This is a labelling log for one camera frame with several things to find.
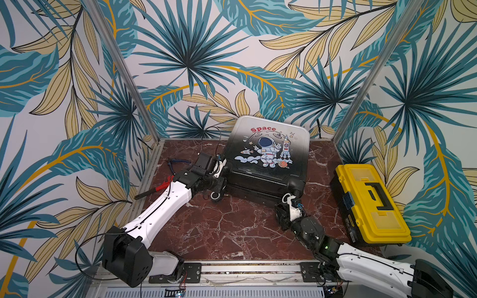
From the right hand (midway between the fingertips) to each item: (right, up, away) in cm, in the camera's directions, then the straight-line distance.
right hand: (279, 205), depth 80 cm
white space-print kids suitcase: (-5, +21, +2) cm, 21 cm away
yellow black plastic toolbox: (+34, -2, -8) cm, 35 cm away
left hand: (-25, +9, 0) cm, 27 cm away
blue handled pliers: (-53, +19, +27) cm, 62 cm away
